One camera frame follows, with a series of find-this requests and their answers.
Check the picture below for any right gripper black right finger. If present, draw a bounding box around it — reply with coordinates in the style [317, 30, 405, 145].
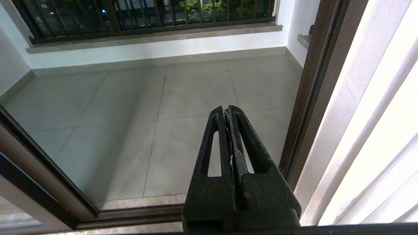
[225, 105, 301, 229]

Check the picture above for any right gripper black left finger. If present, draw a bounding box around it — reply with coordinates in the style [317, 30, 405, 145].
[182, 106, 237, 229]

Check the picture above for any white curtain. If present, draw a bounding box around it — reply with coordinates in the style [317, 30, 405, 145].
[294, 0, 418, 226]

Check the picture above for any brown framed fixed glass panel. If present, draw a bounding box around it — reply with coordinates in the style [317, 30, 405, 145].
[0, 152, 80, 235]

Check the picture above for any black metal balcony railing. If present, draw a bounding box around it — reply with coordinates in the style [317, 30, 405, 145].
[13, 0, 278, 44]

